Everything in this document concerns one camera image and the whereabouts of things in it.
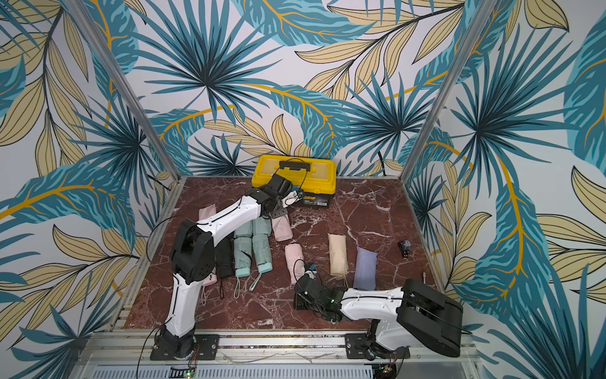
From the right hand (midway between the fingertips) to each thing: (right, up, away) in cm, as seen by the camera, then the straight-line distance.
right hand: (293, 298), depth 84 cm
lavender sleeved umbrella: (+26, +8, +4) cm, 28 cm away
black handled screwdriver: (+48, +6, +4) cm, 49 cm away
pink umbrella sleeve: (-39, +30, +19) cm, 53 cm away
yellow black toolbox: (+8, +44, +14) cm, 47 cm away
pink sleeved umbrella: (+1, +11, +6) cm, 13 cm away
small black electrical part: (+43, +17, +9) cm, 47 cm away
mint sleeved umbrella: (-20, +15, +7) cm, 26 cm away
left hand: (-7, +34, +12) cm, 36 cm away
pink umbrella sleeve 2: (-5, +23, +15) cm, 28 cm away
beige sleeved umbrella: (+17, +13, +7) cm, 22 cm away
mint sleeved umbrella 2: (-12, +15, +7) cm, 20 cm away
